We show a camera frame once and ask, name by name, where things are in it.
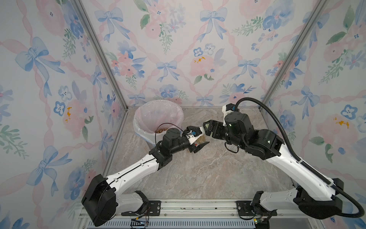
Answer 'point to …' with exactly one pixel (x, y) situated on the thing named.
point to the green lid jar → (202, 140)
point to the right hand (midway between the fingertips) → (210, 125)
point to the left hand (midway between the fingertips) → (204, 133)
